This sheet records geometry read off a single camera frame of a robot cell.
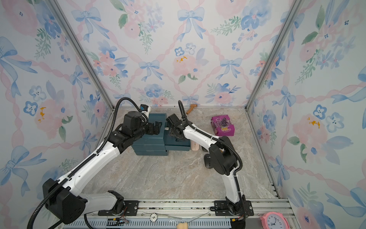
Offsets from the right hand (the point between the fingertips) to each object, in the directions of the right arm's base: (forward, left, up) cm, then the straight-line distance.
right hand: (177, 132), depth 94 cm
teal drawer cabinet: (-14, +14, +7) cm, 21 cm away
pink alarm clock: (-47, -49, -8) cm, 68 cm away
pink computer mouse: (-6, -12, -6) cm, 15 cm away
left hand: (-5, +11, +18) cm, 22 cm away
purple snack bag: (+8, -32, -3) cm, 33 cm away
